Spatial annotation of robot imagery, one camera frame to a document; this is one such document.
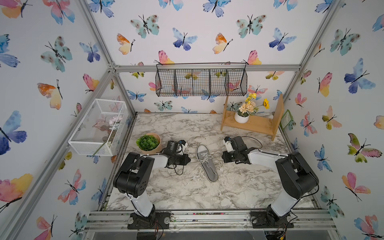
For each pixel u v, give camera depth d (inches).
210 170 34.5
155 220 28.5
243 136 37.3
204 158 35.6
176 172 35.7
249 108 35.8
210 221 29.5
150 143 34.9
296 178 18.5
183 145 34.8
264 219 28.5
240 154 28.3
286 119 44.0
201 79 38.8
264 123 41.2
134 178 18.9
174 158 30.0
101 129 28.7
